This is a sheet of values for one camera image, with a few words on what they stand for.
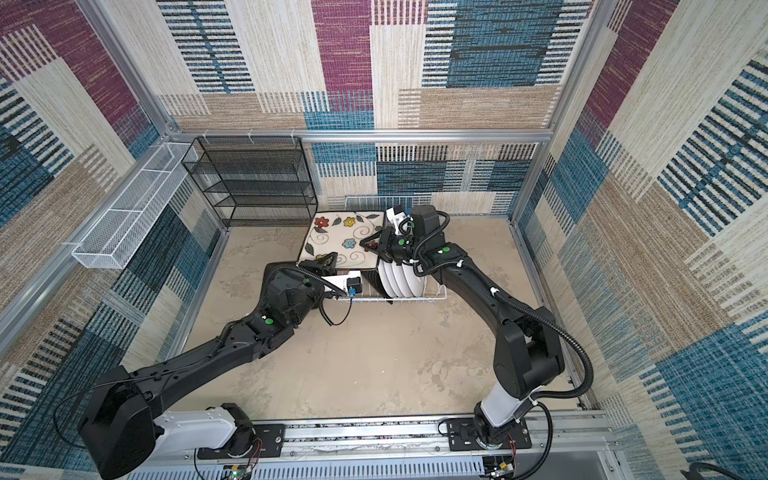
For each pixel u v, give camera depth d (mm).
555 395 442
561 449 738
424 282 929
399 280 869
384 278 869
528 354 446
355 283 662
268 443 732
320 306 688
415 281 907
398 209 769
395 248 712
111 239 714
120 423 397
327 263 715
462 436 729
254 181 1082
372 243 768
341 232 815
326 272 680
